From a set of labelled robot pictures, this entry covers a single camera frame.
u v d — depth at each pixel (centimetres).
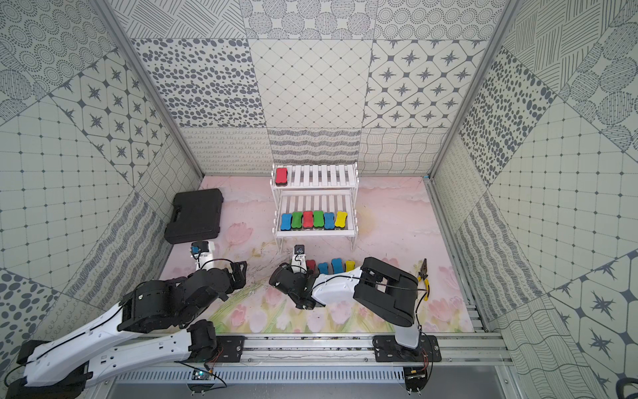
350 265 91
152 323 43
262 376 70
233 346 75
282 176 84
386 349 73
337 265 91
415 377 72
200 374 71
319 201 95
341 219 89
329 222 86
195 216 104
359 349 76
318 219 88
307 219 88
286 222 87
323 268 91
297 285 67
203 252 58
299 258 77
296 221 87
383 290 50
